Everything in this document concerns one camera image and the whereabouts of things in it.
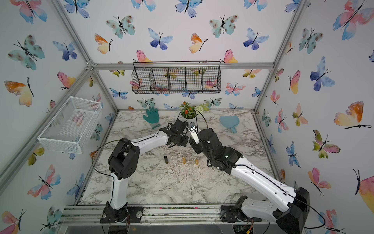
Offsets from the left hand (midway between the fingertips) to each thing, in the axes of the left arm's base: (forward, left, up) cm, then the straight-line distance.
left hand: (187, 139), depth 96 cm
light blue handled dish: (+18, -33, -5) cm, 38 cm away
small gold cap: (-14, -6, -4) cm, 16 cm away
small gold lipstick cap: (-14, +2, -3) cm, 14 cm away
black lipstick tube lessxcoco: (-13, +13, -2) cm, 19 cm away
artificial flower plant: (+15, -2, +10) cm, 18 cm away
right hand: (-11, -6, +23) cm, 26 cm away
